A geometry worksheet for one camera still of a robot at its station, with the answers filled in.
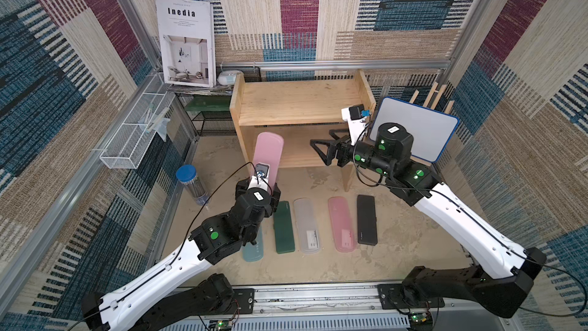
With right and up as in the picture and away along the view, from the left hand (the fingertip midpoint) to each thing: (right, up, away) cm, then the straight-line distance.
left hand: (263, 181), depth 69 cm
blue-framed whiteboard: (+62, +17, +19) cm, 67 cm away
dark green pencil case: (+5, -20, +20) cm, 29 cm away
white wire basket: (-56, +11, +22) cm, 61 cm away
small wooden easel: (+63, +27, +20) cm, 71 cm away
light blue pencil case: (-5, -27, +13) cm, 30 cm away
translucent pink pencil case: (+28, -20, +26) cm, 43 cm away
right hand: (+16, +13, -7) cm, 22 cm away
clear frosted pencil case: (+14, -20, +20) cm, 31 cm away
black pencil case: (+37, -17, +21) cm, 46 cm away
